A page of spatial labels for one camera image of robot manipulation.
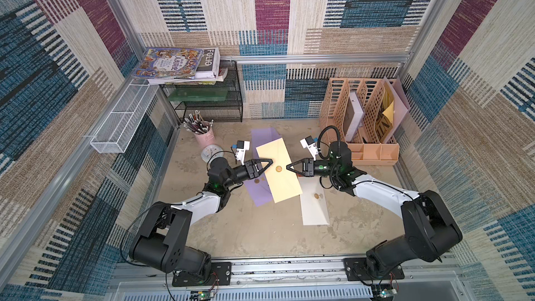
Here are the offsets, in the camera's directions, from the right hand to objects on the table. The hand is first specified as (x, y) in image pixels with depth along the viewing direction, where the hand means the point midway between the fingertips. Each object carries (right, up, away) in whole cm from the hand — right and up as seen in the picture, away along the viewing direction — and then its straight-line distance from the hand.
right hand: (287, 166), depth 77 cm
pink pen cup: (-38, +10, +27) cm, 48 cm away
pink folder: (+46, +25, +8) cm, 53 cm away
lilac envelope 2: (-11, -13, +19) cm, 26 cm away
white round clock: (-35, +4, +28) cm, 45 cm away
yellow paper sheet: (+44, +21, +12) cm, 50 cm away
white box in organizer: (+32, +20, +19) cm, 42 cm away
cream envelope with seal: (-1, -6, 0) cm, 6 cm away
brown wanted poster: (+46, +16, +20) cm, 53 cm away
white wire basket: (-58, +15, -3) cm, 61 cm away
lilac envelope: (-11, +12, +36) cm, 39 cm away
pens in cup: (-41, +18, +20) cm, 49 cm away
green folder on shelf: (-40, +31, +22) cm, 55 cm away
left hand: (-6, +1, 0) cm, 6 cm away
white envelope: (+12, -17, +14) cm, 25 cm away
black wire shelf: (-33, +30, +38) cm, 59 cm away
